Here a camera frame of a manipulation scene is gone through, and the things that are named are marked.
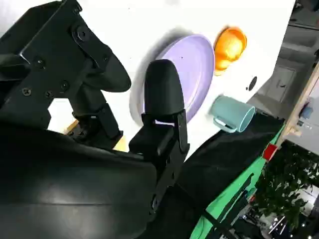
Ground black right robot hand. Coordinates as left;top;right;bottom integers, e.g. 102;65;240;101
0;0;189;239

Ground black cloth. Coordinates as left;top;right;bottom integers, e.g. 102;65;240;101
149;113;286;239

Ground green cloth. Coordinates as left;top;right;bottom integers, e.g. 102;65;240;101
190;123;287;239

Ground lilac plate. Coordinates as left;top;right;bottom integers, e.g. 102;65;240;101
129;33;215;125

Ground pale green mug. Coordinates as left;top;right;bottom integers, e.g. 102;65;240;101
211;96;257;133

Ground red tag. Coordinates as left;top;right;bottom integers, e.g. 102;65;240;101
263;143;278;161

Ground orange and white toy bread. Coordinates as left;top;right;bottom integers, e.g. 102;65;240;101
213;26;248;76

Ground green leafy plant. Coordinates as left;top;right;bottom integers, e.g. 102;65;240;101
256;143;319;231

